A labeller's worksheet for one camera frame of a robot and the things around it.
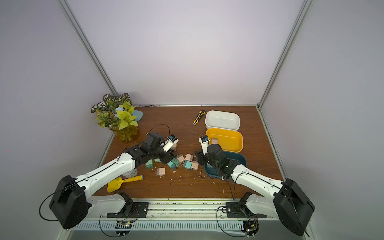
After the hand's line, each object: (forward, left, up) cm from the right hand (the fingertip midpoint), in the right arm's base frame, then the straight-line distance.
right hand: (198, 147), depth 81 cm
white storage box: (+31, -17, -13) cm, 37 cm away
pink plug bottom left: (-10, +21, -10) cm, 26 cm away
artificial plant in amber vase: (+12, +45, +13) cm, 49 cm away
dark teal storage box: (-8, -7, -12) cm, 16 cm away
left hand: (-2, +13, -2) cm, 13 cm away
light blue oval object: (+34, +47, -11) cm, 59 cm away
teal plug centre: (-6, +7, -11) cm, 14 cm away
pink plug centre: (-1, +6, -11) cm, 13 cm away
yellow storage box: (+13, -21, -14) cm, 29 cm away
